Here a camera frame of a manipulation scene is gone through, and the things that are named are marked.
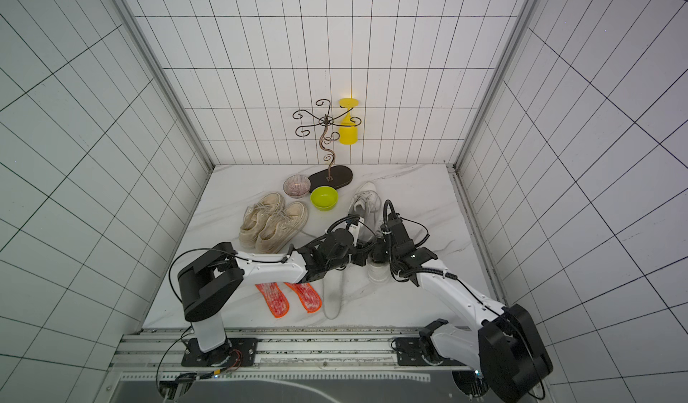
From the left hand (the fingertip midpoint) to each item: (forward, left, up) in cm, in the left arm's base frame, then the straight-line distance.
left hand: (369, 250), depth 84 cm
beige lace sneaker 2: (+9, +30, -2) cm, 32 cm away
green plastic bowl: (+26, +17, -6) cm, 31 cm away
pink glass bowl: (+32, +29, -6) cm, 44 cm away
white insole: (-11, +12, -8) cm, 18 cm away
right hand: (+4, -3, 0) cm, 5 cm away
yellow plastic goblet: (+43, +7, +15) cm, 46 cm away
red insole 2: (-13, +19, -7) cm, 24 cm away
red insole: (-14, +29, -7) cm, 33 cm away
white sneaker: (+17, 0, +1) cm, 17 cm away
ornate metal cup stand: (+37, +16, -6) cm, 41 cm away
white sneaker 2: (-8, -3, +3) cm, 9 cm away
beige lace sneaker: (+14, +41, -2) cm, 43 cm away
